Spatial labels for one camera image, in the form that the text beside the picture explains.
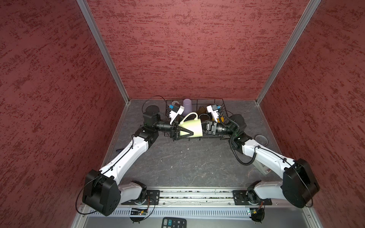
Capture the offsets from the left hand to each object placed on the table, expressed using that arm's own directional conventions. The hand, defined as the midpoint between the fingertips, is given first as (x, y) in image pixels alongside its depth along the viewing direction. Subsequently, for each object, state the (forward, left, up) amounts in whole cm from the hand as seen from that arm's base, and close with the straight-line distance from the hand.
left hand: (192, 131), depth 64 cm
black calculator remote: (-33, +10, -31) cm, 46 cm away
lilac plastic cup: (+35, +2, -18) cm, 39 cm away
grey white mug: (+38, +12, -20) cm, 45 cm away
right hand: (+2, -1, -1) cm, 3 cm away
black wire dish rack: (+53, -6, -36) cm, 64 cm away
